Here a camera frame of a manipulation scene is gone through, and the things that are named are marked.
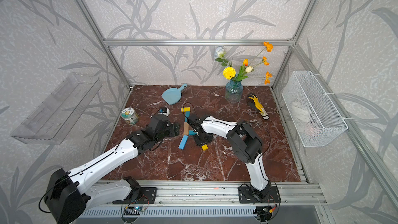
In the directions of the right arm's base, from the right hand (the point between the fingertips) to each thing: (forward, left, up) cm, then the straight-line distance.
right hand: (202, 142), depth 92 cm
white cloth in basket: (+5, -50, +24) cm, 56 cm away
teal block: (+15, +11, +2) cm, 19 cm away
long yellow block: (-4, -2, +2) cm, 4 cm away
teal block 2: (+5, +6, +3) cm, 8 cm away
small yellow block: (+24, +11, +2) cm, 27 cm away
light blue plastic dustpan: (+36, +23, +3) cm, 43 cm away
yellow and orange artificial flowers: (+36, -26, +25) cm, 51 cm away
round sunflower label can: (+14, +45, +8) cm, 48 cm away
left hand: (+2, +13, +16) cm, 21 cm away
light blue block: (0, +11, +1) cm, 11 cm away
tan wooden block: (+8, +10, +2) cm, 13 cm away
